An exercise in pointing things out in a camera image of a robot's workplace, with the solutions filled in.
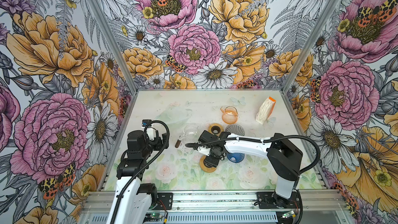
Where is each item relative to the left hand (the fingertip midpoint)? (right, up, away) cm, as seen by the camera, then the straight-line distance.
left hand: (160, 138), depth 78 cm
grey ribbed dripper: (+41, +2, +16) cm, 44 cm away
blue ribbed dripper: (+39, -12, +9) cm, 42 cm away
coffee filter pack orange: (+61, +13, +21) cm, 66 cm away
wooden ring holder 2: (+22, -16, +3) cm, 27 cm away
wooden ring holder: (+29, +2, +21) cm, 36 cm away
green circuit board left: (-1, -33, -7) cm, 34 cm away
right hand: (+27, -14, +6) cm, 31 cm away
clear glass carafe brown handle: (+13, -2, +18) cm, 22 cm away
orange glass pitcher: (+39, +10, +29) cm, 50 cm away
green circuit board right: (+61, -32, -7) cm, 69 cm away
